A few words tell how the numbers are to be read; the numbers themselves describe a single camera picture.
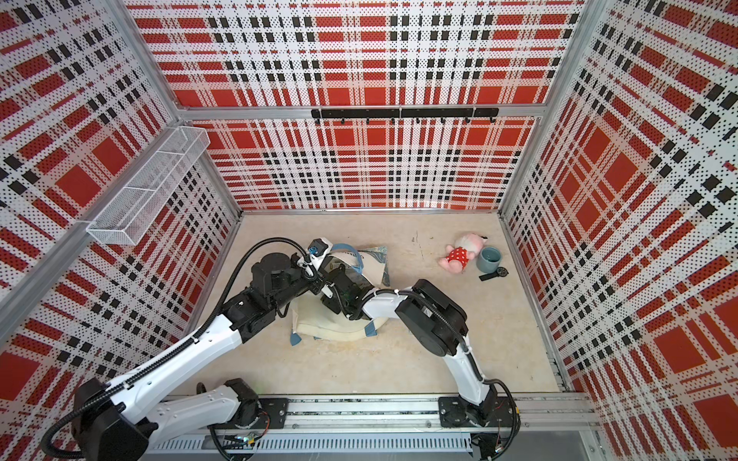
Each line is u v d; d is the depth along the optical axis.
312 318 0.84
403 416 0.75
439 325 0.52
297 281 0.62
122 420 0.38
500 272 1.01
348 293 0.75
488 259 1.01
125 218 0.69
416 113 0.90
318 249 0.61
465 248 1.01
